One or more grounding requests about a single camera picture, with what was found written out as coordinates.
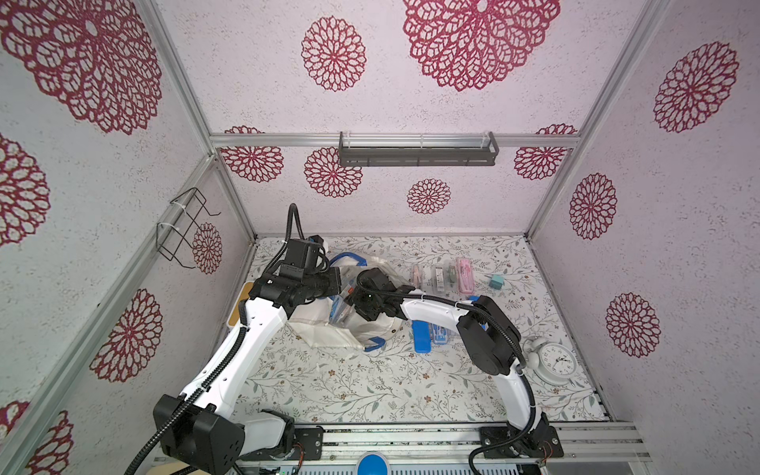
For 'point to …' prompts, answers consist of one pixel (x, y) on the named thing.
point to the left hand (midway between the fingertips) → (340, 282)
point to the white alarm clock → (553, 363)
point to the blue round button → (372, 464)
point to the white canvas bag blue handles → (313, 325)
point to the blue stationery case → (473, 298)
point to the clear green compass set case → (452, 276)
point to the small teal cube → (497, 281)
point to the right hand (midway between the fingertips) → (343, 299)
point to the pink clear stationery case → (465, 275)
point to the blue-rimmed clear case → (422, 336)
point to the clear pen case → (439, 278)
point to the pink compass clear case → (417, 277)
